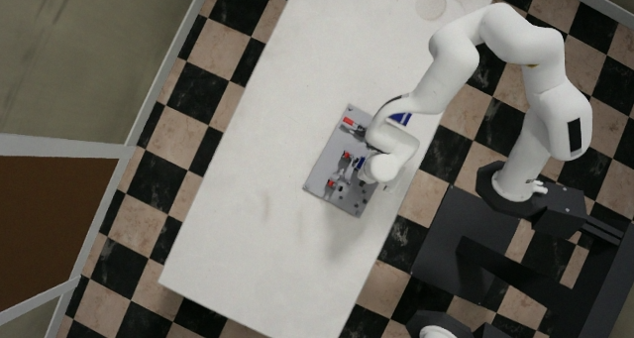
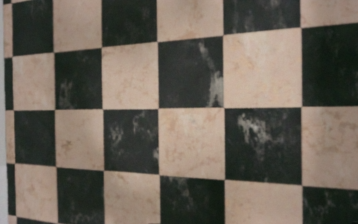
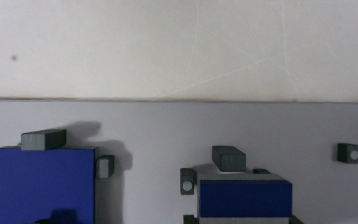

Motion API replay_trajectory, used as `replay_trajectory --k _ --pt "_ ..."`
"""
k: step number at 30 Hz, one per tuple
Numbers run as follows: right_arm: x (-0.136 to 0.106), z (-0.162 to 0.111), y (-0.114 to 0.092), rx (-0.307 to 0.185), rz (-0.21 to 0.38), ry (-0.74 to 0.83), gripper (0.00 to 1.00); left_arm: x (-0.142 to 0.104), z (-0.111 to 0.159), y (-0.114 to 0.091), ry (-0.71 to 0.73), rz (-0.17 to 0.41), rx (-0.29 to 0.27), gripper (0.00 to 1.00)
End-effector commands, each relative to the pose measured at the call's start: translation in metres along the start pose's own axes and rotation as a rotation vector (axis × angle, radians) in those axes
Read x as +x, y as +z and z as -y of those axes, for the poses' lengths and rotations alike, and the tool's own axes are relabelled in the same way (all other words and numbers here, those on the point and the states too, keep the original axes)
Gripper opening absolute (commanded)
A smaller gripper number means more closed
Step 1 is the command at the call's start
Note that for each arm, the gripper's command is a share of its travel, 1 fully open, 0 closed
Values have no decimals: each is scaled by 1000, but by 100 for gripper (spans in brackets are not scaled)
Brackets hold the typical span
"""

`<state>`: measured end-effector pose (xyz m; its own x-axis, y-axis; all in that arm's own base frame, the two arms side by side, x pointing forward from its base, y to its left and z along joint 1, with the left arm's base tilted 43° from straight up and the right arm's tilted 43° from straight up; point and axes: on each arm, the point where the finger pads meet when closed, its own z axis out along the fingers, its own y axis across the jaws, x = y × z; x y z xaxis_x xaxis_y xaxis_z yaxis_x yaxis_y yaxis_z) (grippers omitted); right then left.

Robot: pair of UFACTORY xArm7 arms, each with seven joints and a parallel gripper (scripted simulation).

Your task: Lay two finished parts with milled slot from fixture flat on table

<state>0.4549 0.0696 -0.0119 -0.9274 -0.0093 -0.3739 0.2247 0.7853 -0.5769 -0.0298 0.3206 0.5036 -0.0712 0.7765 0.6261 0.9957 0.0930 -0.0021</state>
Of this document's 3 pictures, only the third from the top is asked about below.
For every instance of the blue block with white band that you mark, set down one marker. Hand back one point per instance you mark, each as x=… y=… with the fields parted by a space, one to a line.
x=243 y=199

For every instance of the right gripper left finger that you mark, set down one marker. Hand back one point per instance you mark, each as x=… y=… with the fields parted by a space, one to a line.
x=189 y=219

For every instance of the blue rectangular plate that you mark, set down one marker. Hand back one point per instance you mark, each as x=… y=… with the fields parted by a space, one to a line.
x=58 y=185

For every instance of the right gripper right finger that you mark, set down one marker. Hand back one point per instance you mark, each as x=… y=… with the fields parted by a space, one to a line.
x=295 y=220

